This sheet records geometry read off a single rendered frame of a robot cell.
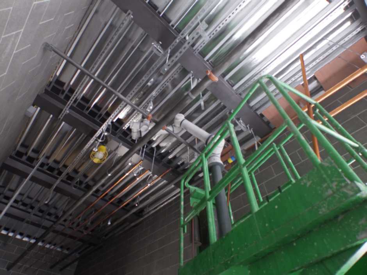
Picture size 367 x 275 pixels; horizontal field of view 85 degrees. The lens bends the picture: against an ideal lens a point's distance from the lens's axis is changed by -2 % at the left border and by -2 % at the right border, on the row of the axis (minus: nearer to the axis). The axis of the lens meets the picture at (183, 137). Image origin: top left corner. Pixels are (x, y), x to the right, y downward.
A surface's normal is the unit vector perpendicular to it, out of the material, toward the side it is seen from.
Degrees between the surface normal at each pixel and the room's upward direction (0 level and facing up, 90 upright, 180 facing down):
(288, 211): 90
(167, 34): 180
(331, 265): 90
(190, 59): 180
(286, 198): 90
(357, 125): 90
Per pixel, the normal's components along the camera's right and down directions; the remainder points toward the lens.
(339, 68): 0.00, 0.63
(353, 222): -0.89, -0.36
